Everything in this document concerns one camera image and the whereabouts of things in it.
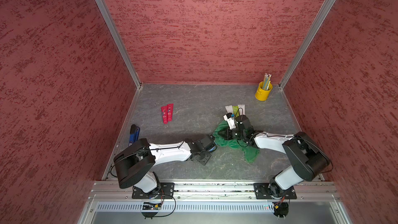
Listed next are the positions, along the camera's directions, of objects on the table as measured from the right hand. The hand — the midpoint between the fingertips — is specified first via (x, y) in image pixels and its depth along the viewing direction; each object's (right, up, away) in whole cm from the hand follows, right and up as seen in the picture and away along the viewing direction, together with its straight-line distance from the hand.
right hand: (218, 135), depth 89 cm
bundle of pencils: (+35, +34, +16) cm, 51 cm away
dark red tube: (-37, +14, +15) cm, 42 cm away
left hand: (-9, -12, -5) cm, 16 cm away
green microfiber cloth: (+17, -9, -4) cm, 20 cm away
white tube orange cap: (+17, +13, +16) cm, 26 cm away
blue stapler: (-51, 0, 0) cm, 51 cm away
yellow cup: (+32, +25, +17) cm, 44 cm away
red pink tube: (-33, +15, +17) cm, 40 cm away
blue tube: (-4, -1, -20) cm, 20 cm away
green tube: (+14, +14, +17) cm, 26 cm away
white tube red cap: (+9, +14, +17) cm, 24 cm away
